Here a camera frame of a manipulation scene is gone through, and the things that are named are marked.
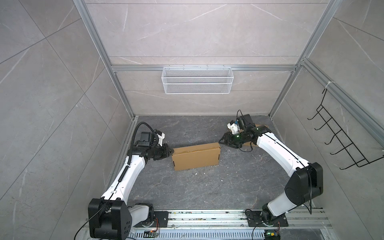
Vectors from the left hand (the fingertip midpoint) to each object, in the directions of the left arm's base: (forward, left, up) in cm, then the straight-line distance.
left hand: (172, 148), depth 81 cm
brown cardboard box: (-5, -13, -1) cm, 14 cm away
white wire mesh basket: (+46, -14, +13) cm, 50 cm away
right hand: (+3, -28, +1) cm, 28 cm away
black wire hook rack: (-13, -80, +16) cm, 82 cm away
